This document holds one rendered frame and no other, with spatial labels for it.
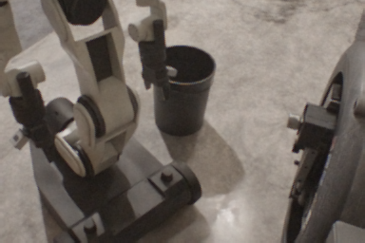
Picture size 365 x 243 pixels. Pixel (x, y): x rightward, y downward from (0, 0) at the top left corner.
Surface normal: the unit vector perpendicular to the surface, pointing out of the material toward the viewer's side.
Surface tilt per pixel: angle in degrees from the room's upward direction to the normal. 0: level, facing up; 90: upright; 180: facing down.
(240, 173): 0
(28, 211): 0
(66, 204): 0
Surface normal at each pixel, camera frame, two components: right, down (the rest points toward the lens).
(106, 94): 0.68, 0.39
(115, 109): 0.65, 0.18
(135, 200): 0.07, -0.74
